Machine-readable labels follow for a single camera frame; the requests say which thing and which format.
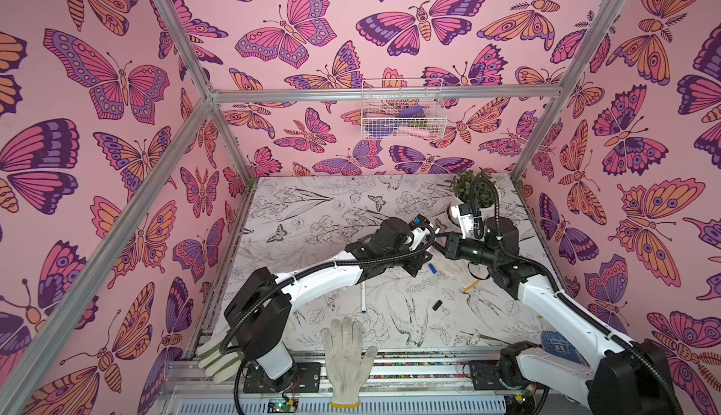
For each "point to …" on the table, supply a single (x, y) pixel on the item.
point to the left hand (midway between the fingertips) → (432, 255)
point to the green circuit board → (280, 406)
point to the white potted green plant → (476, 189)
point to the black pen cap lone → (437, 305)
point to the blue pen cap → (432, 268)
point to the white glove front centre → (348, 364)
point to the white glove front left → (217, 365)
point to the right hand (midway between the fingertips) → (430, 236)
